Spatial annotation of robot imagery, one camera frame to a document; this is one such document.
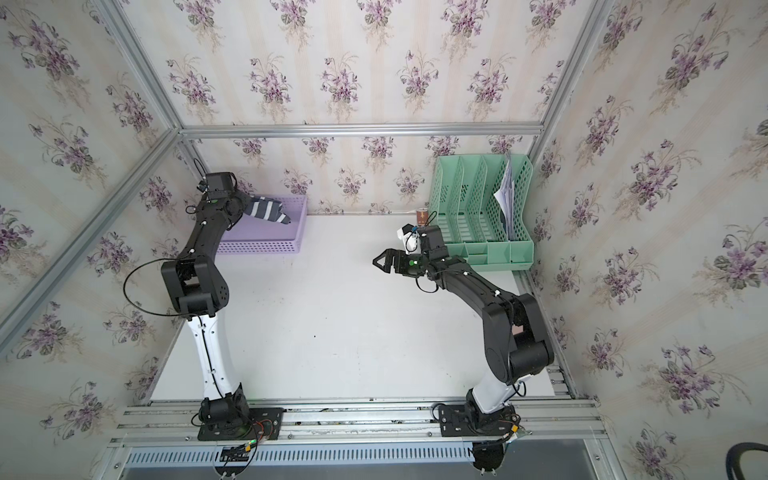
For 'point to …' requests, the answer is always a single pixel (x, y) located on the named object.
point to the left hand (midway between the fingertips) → (243, 197)
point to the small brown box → (422, 216)
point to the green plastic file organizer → (463, 201)
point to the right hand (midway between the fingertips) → (387, 264)
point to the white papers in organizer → (505, 195)
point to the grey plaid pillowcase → (264, 207)
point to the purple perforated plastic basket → (254, 234)
